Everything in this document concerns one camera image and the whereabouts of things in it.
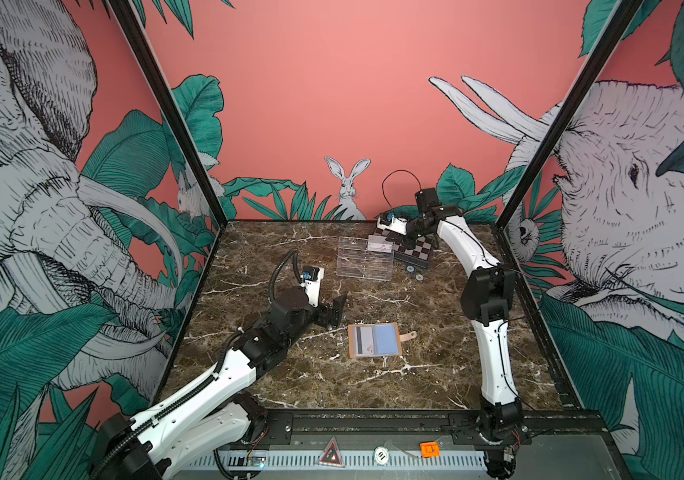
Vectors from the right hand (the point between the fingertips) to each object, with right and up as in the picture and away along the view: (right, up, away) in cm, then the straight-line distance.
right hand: (388, 229), depth 97 cm
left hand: (-17, -17, -22) cm, 33 cm away
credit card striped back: (-9, -34, -8) cm, 37 cm away
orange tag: (+6, -54, -28) cm, 61 cm away
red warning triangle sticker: (-17, -56, -27) cm, 65 cm away
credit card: (-3, -5, +5) cm, 8 cm away
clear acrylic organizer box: (-12, -10, +13) cm, 21 cm away
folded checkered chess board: (+13, -9, +10) cm, 19 cm away
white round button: (-5, -56, -27) cm, 63 cm away
